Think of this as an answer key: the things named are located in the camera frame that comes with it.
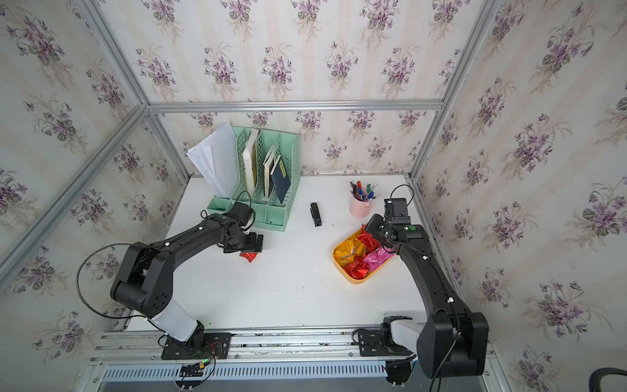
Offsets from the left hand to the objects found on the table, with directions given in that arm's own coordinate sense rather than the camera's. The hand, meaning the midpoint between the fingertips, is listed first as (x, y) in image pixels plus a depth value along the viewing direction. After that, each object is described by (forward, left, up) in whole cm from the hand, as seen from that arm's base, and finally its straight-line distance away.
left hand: (254, 249), depth 91 cm
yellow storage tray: (-4, -40, +1) cm, 40 cm away
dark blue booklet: (+32, -8, +5) cm, 33 cm away
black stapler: (+16, -24, 0) cm, 29 cm away
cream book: (+28, +3, +19) cm, 34 cm away
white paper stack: (+30, +17, +19) cm, 39 cm away
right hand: (+2, -44, +12) cm, 46 cm away
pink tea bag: (-6, -45, +5) cm, 46 cm away
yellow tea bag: (-4, -34, +4) cm, 34 cm away
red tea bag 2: (-1, -43, +7) cm, 43 cm away
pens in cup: (+22, -45, +6) cm, 51 cm away
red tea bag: (-2, +2, -2) cm, 3 cm away
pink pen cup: (+18, -42, +2) cm, 45 cm away
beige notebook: (+28, -4, +17) cm, 33 cm away
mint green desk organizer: (+16, -4, +1) cm, 16 cm away
